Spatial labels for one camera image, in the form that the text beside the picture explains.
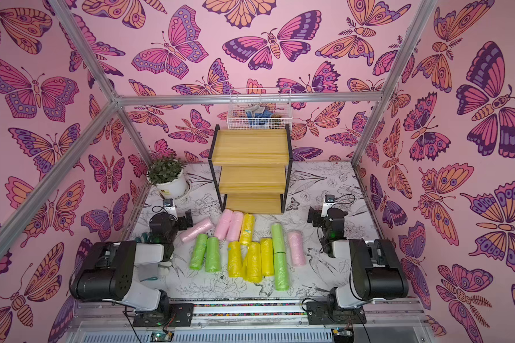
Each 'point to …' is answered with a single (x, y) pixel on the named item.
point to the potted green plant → (167, 173)
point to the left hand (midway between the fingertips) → (182, 208)
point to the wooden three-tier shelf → (254, 168)
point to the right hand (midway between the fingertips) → (324, 207)
